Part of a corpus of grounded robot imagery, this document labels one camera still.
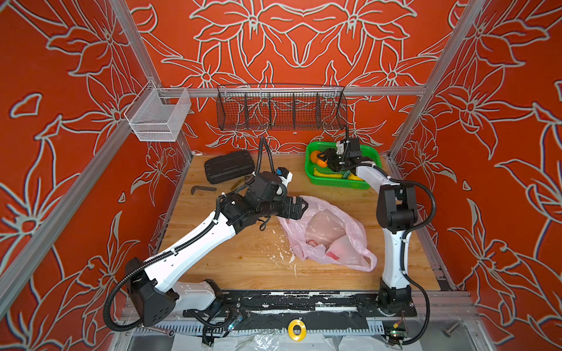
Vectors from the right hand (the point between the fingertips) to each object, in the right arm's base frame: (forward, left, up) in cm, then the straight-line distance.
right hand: (322, 154), depth 100 cm
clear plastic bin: (+7, +74, +17) cm, 76 cm away
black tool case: (-1, +46, -8) cm, 46 cm away
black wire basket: (+15, +27, +15) cm, 35 cm away
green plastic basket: (+7, -27, -6) cm, 28 cm away
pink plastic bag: (-33, +1, -14) cm, 36 cm away
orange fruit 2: (-7, 0, +1) cm, 7 cm away
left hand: (-34, +13, +12) cm, 38 cm away
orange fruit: (+3, +3, -4) cm, 6 cm away
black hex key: (-11, +58, -13) cm, 61 cm away
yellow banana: (-3, -7, -12) cm, 14 cm away
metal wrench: (-68, +54, -14) cm, 88 cm away
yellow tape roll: (-67, +11, -14) cm, 70 cm away
